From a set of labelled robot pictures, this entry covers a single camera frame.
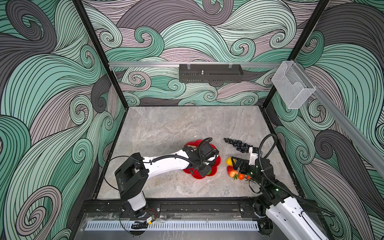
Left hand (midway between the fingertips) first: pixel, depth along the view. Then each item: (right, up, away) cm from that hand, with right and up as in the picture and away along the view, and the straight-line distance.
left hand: (206, 166), depth 81 cm
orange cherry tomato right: (+19, -1, -11) cm, 22 cm away
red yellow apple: (+14, -3, +1) cm, 15 cm away
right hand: (+17, +4, -1) cm, 18 cm away
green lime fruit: (+1, 0, -9) cm, 9 cm away
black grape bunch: (+24, +9, +13) cm, 29 cm away
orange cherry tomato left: (+20, -6, +1) cm, 20 cm away
